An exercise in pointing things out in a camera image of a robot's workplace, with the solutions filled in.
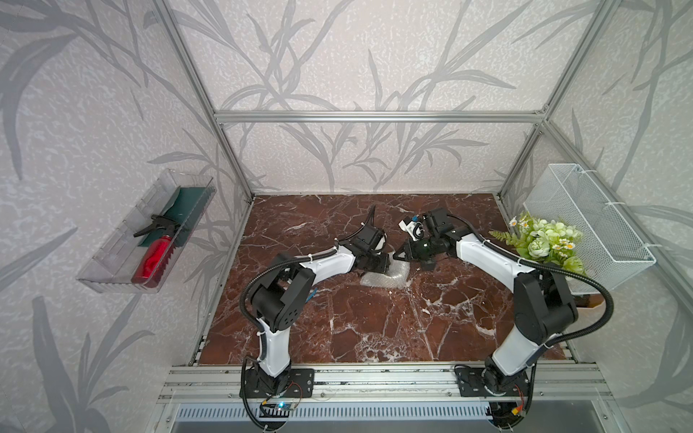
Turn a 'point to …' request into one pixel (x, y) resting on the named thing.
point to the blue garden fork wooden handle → (311, 295)
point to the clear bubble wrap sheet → (396, 276)
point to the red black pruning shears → (157, 253)
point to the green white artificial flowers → (544, 241)
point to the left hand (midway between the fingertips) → (388, 266)
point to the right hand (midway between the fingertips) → (393, 255)
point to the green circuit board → (279, 409)
